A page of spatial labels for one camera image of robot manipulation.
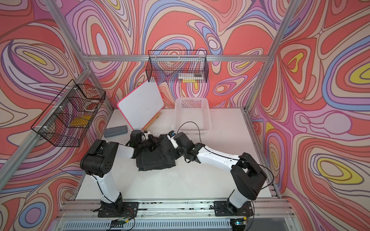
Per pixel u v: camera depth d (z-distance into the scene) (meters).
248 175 0.44
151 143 0.85
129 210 0.72
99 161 0.51
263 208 0.75
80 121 0.72
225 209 0.73
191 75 0.89
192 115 1.16
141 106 0.84
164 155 0.88
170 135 0.75
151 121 1.07
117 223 0.71
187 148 0.64
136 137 0.78
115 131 1.02
